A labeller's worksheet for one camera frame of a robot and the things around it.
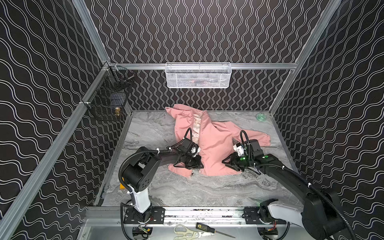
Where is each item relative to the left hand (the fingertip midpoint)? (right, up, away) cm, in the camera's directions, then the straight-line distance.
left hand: (209, 169), depth 86 cm
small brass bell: (-49, +33, -8) cm, 59 cm away
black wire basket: (-64, +47, +12) cm, 80 cm away
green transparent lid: (+44, +32, +30) cm, 62 cm away
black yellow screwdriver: (-1, -23, -16) cm, 28 cm away
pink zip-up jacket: (+6, +16, +15) cm, 22 cm away
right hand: (+8, +4, -4) cm, 10 cm away
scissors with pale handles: (-14, -25, -17) cm, 33 cm away
